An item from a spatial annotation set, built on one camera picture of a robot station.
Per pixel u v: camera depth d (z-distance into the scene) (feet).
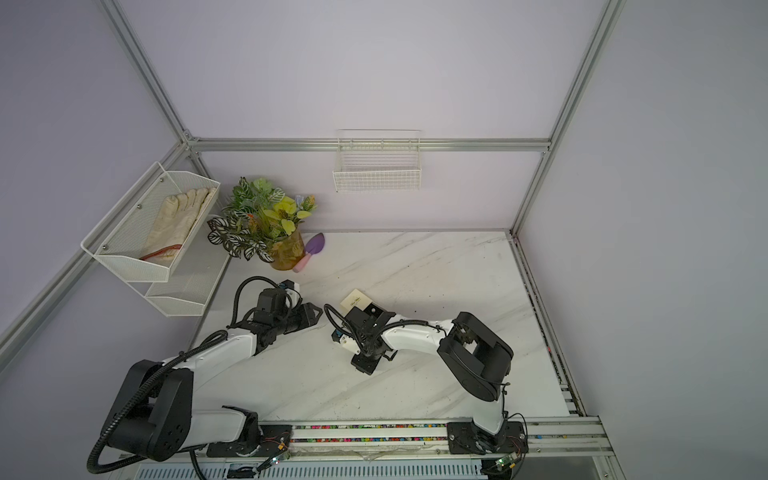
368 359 2.52
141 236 2.49
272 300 2.28
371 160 3.39
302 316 2.62
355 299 3.20
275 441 2.40
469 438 2.41
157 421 1.37
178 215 2.67
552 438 2.49
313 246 3.79
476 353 1.64
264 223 3.21
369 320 2.32
